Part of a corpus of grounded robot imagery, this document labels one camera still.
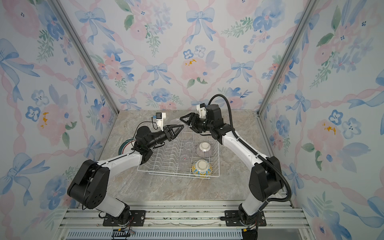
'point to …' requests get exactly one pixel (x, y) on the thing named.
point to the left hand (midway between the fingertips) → (183, 126)
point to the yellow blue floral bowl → (202, 168)
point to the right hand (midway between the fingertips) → (182, 120)
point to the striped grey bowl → (205, 150)
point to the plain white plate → (126, 146)
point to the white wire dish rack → (191, 154)
